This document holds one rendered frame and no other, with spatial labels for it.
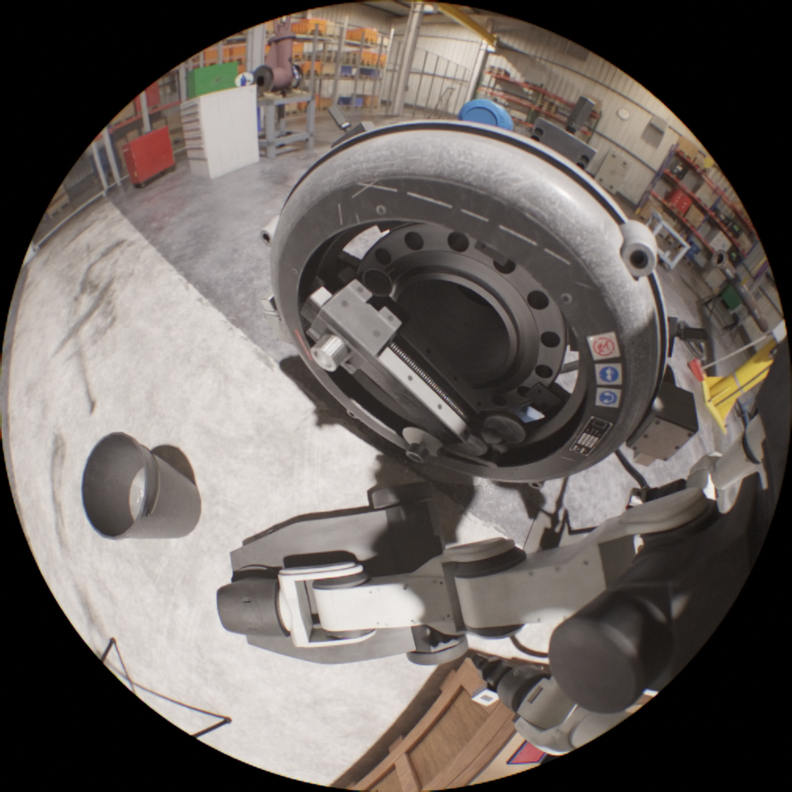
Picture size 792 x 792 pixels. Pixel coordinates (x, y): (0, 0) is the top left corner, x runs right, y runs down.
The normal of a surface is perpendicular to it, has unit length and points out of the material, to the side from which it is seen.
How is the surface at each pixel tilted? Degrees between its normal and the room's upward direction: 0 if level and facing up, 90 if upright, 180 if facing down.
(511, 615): 48
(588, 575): 61
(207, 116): 90
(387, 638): 0
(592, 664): 87
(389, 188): 90
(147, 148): 90
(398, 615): 25
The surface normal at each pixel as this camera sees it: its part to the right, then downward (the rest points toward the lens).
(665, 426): -0.50, 0.73
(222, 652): 0.15, -0.47
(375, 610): -0.28, -0.37
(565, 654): -0.96, 0.08
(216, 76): 0.79, 0.58
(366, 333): 0.50, -0.21
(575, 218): -0.26, 0.46
